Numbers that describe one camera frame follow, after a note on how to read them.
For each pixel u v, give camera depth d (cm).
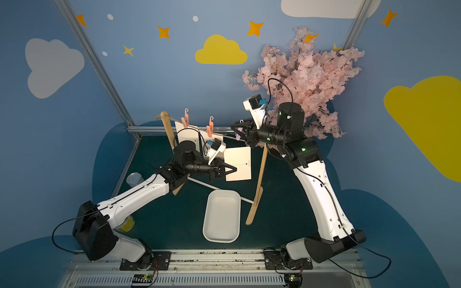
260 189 89
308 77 58
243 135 57
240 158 64
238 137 59
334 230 39
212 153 62
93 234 41
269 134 51
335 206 40
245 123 54
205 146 62
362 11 70
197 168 62
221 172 64
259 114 50
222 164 65
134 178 93
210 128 62
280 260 73
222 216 85
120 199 46
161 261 74
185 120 65
